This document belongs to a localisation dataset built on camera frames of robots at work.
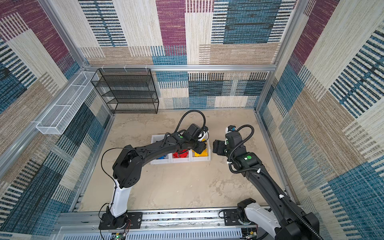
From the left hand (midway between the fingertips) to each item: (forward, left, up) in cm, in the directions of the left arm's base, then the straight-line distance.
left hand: (203, 142), depth 90 cm
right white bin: (-6, +1, -9) cm, 11 cm away
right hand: (-7, -9, +8) cm, 14 cm away
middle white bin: (-8, +18, -5) cm, 21 cm away
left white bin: (-9, +22, -6) cm, 25 cm away
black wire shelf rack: (+42, +53, +7) cm, 68 cm away
